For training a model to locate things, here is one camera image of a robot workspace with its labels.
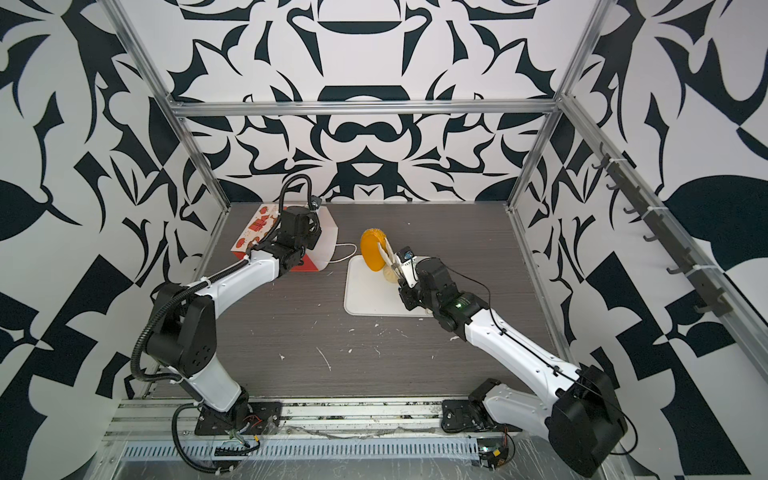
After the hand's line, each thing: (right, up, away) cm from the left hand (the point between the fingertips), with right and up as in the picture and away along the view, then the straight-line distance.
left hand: (303, 215), depth 89 cm
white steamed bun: (+26, -18, +7) cm, 33 cm away
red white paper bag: (-15, -2, +9) cm, 17 cm away
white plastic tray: (+19, -24, +3) cm, 30 cm away
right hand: (+29, -17, -9) cm, 35 cm away
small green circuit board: (+49, -57, -18) cm, 77 cm away
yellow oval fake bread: (+20, -11, +1) cm, 23 cm away
